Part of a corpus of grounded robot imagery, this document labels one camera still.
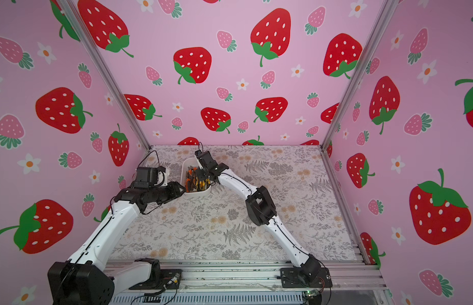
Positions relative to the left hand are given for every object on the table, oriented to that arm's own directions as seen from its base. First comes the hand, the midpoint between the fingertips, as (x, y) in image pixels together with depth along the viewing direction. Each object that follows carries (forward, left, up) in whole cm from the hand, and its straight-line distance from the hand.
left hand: (183, 189), depth 82 cm
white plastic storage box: (+24, +6, -9) cm, 26 cm away
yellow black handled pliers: (+11, -5, -12) cm, 17 cm away
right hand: (+20, -5, -10) cm, 23 cm away
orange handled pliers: (+16, +2, -11) cm, 20 cm away
